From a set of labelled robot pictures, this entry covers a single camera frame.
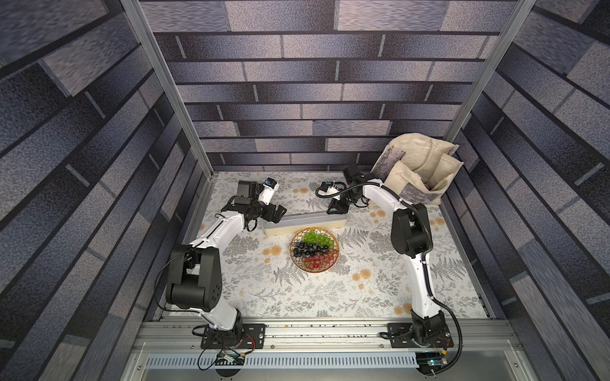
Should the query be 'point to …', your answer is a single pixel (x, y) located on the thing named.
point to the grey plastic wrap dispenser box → (291, 224)
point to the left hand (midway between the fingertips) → (276, 202)
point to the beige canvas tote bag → (417, 167)
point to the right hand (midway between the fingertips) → (330, 206)
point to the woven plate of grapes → (314, 249)
